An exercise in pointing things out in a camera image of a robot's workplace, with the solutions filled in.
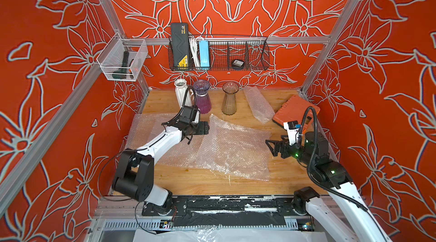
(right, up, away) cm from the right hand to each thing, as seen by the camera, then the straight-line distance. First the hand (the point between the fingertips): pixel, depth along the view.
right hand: (271, 138), depth 72 cm
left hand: (-31, +3, +18) cm, 36 cm away
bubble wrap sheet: (-16, -10, +18) cm, 27 cm away
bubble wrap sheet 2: (-67, +1, +29) cm, 73 cm away
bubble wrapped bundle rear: (+2, +13, +24) cm, 27 cm away
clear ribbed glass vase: (-16, +14, +28) cm, 36 cm away
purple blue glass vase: (-32, +17, +26) cm, 44 cm away
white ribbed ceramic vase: (-43, +23, +18) cm, 52 cm away
